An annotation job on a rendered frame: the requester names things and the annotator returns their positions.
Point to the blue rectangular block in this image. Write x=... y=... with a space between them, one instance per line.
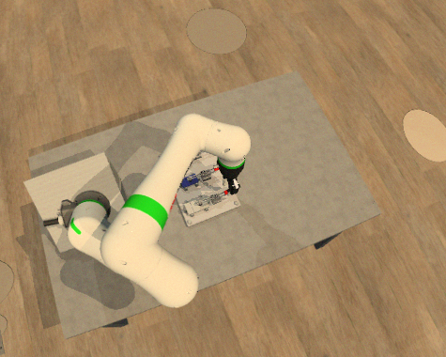
x=186 y=183

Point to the toggle clamp with red handle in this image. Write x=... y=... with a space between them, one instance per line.
x=205 y=176

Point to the red-handled toggle clamp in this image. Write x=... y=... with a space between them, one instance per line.
x=215 y=200

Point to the grey toggle clamp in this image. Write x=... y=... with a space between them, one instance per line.
x=198 y=155

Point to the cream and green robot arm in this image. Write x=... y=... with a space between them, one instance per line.
x=129 y=244

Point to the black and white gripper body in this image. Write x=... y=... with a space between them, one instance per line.
x=231 y=178

